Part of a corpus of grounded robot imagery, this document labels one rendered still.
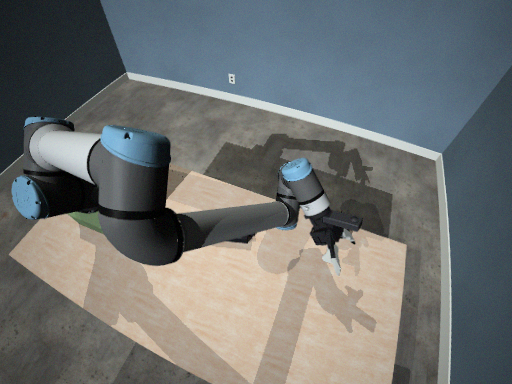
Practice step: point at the black power strip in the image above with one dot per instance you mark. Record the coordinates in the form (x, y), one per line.
(241, 240)

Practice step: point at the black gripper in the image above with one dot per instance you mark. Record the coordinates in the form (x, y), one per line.
(331, 233)

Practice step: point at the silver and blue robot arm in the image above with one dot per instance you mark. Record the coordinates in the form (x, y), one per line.
(132, 170)

